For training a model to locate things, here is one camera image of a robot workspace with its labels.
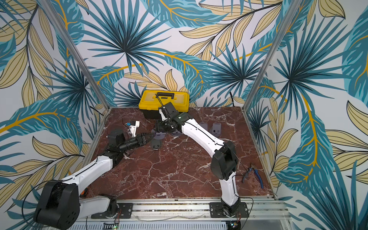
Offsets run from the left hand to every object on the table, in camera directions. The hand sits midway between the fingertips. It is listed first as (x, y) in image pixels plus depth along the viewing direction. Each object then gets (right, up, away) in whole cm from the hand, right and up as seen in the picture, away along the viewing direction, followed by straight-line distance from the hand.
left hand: (153, 137), depth 79 cm
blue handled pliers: (+56, -21, +8) cm, 61 cm away
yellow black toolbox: (-8, +23, +23) cm, 33 cm away
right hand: (+2, +5, +4) cm, 7 cm away
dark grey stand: (-2, -4, +17) cm, 18 cm away
